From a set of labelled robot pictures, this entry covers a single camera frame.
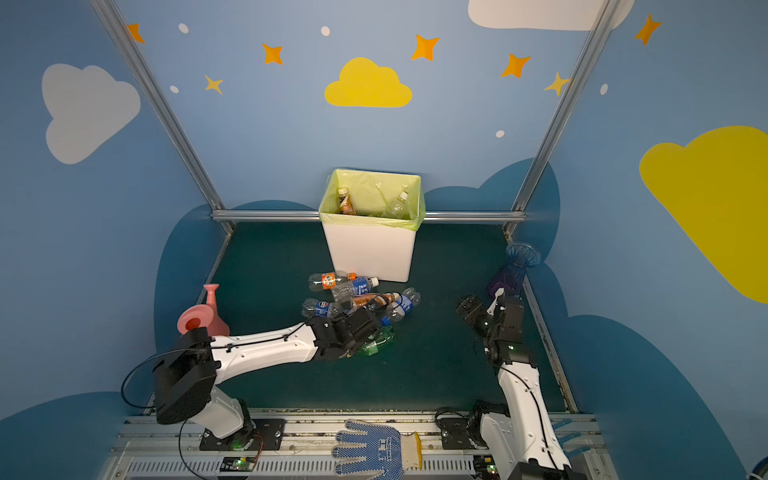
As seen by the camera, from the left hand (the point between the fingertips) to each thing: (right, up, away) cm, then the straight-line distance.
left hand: (356, 327), depth 85 cm
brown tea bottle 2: (-5, +38, +15) cm, 41 cm away
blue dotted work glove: (+8, -27, -13) cm, 31 cm away
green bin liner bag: (+6, +41, +16) cm, 44 cm away
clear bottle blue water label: (-1, +11, +12) cm, 16 cm away
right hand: (+33, +7, -2) cm, 33 cm away
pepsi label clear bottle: (-15, +4, +8) cm, 18 cm away
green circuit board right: (+33, -30, -13) cm, 47 cm away
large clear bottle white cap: (+14, +36, +13) cm, 41 cm away
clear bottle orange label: (-12, +12, +13) cm, 22 cm away
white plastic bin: (+4, +22, +8) cm, 24 cm away
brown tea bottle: (+1, +7, +8) cm, 11 cm away
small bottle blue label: (+12, +3, +12) cm, 17 cm away
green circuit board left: (-27, -29, -14) cm, 42 cm away
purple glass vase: (+49, +21, +3) cm, 53 cm away
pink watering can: (-43, +4, -2) cm, 43 cm away
